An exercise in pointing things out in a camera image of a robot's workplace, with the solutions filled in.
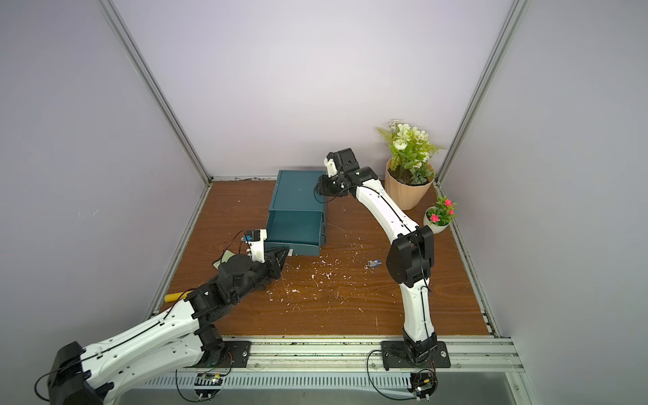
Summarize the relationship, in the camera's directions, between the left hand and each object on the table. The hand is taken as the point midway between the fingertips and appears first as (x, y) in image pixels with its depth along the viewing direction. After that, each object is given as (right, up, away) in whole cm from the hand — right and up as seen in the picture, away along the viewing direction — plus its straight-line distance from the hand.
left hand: (290, 249), depth 73 cm
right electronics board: (+39, -37, -4) cm, 54 cm away
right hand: (+8, +21, +14) cm, 26 cm away
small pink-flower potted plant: (+51, +8, +17) cm, 55 cm away
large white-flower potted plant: (+45, +27, +27) cm, 59 cm away
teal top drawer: (+3, +4, +10) cm, 11 cm away
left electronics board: (-24, -40, -1) cm, 47 cm away
